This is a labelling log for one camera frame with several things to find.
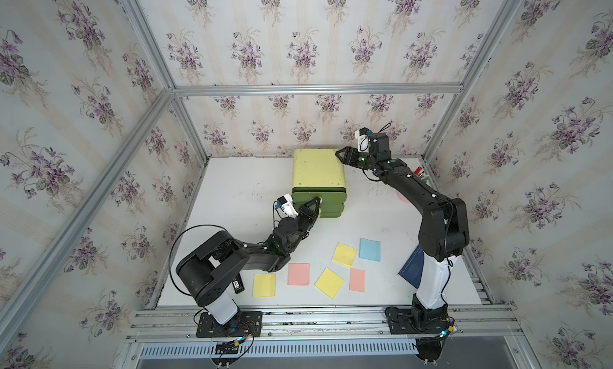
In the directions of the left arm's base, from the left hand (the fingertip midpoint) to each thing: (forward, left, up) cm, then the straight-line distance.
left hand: (325, 201), depth 80 cm
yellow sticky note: (-10, -8, -21) cm, 24 cm away
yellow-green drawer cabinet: (+13, +2, +2) cm, 14 cm away
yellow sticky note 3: (-20, +21, -23) cm, 38 cm away
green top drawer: (+3, -1, -1) cm, 3 cm away
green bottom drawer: (+6, -4, -17) cm, 18 cm away
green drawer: (+3, -3, -8) cm, 9 cm away
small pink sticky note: (-20, -11, -20) cm, 30 cm away
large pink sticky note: (-17, +9, -21) cm, 28 cm away
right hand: (+21, -8, +1) cm, 23 cm away
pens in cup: (+20, -41, -7) cm, 46 cm away
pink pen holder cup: (-8, -20, +14) cm, 25 cm away
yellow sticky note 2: (-20, -2, -21) cm, 29 cm away
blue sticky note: (-8, -18, -20) cm, 29 cm away
